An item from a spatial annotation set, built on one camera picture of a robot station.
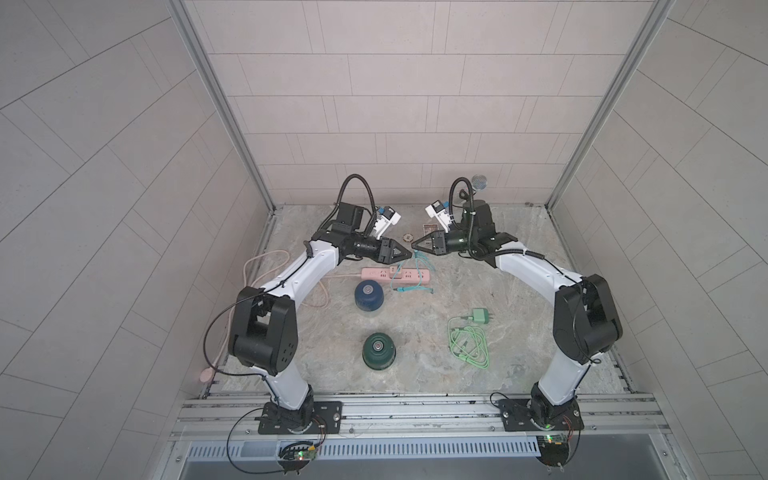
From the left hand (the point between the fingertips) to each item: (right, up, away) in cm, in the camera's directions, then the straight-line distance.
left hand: (408, 253), depth 79 cm
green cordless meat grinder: (-8, -24, -7) cm, 26 cm away
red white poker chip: (0, +3, +28) cm, 28 cm away
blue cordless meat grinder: (-11, -12, +3) cm, 17 cm away
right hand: (+2, +2, +1) cm, 3 cm away
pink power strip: (-3, -8, +12) cm, 15 cm away
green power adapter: (+21, -19, +7) cm, 30 cm away
